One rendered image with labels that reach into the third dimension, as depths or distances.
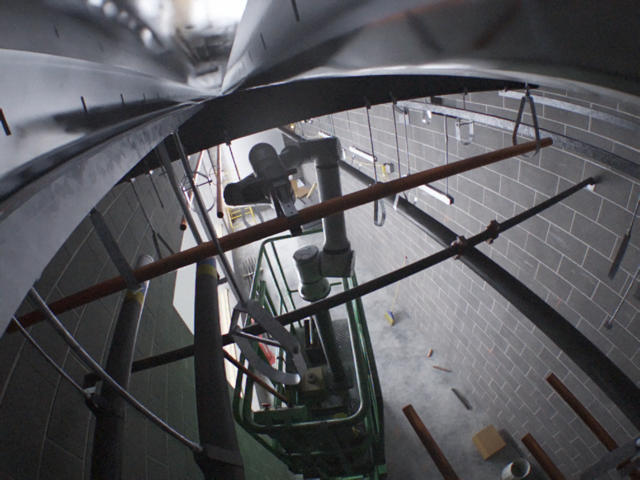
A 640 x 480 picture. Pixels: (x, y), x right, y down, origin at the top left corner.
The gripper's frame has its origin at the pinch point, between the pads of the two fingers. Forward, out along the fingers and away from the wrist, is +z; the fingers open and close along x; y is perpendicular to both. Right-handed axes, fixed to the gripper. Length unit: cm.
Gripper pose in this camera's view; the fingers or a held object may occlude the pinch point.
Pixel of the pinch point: (292, 220)
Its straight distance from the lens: 64.5
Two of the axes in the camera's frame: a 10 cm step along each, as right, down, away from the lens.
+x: 1.0, 6.7, 7.3
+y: 9.3, -3.3, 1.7
